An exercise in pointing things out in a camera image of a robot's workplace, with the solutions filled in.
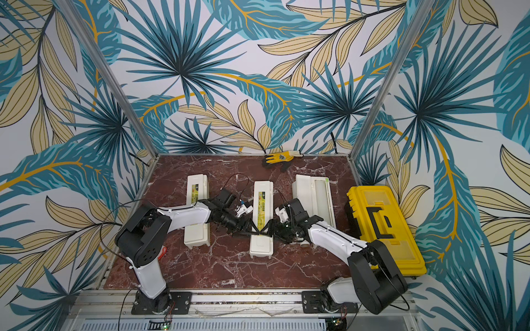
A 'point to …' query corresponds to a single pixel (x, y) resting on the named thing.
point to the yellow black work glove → (282, 158)
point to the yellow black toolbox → (375, 216)
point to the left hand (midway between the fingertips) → (252, 238)
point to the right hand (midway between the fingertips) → (266, 235)
